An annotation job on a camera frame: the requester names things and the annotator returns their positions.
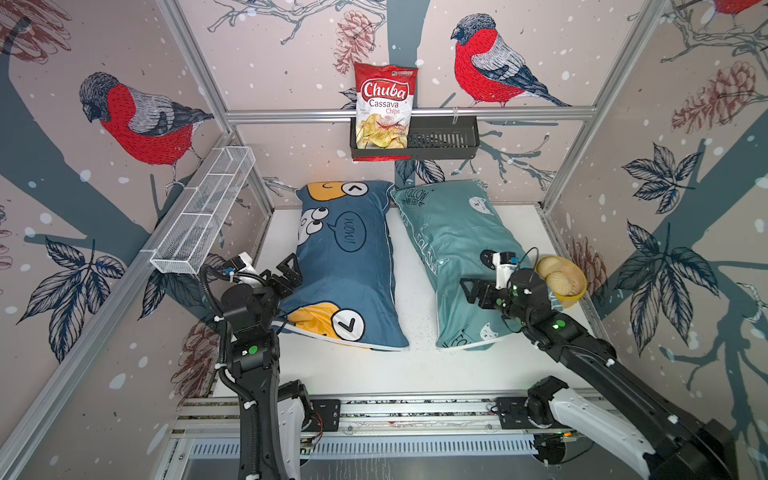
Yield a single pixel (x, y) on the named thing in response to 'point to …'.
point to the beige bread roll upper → (550, 264)
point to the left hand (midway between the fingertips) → (287, 255)
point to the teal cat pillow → (453, 222)
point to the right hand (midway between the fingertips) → (473, 278)
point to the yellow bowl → (575, 272)
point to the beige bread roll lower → (562, 284)
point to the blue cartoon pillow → (346, 294)
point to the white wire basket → (194, 233)
